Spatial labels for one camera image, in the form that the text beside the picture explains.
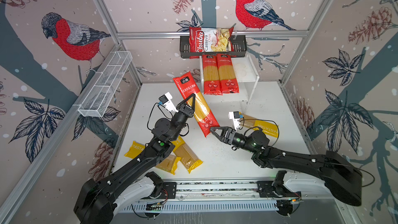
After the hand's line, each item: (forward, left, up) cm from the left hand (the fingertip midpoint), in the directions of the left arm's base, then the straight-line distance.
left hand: (194, 95), depth 62 cm
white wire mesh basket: (+4, +47, -9) cm, 48 cm away
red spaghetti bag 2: (+17, -16, -4) cm, 23 cm away
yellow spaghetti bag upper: (-14, +4, -37) cm, 40 cm away
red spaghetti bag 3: (-5, -4, -8) cm, 10 cm away
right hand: (-11, -5, -13) cm, 18 cm away
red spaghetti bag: (+10, -8, -4) cm, 13 cm away
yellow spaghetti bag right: (+3, -45, -37) cm, 58 cm away
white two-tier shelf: (+19, -27, -7) cm, 34 cm away
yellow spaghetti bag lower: (-15, +15, -37) cm, 43 cm away
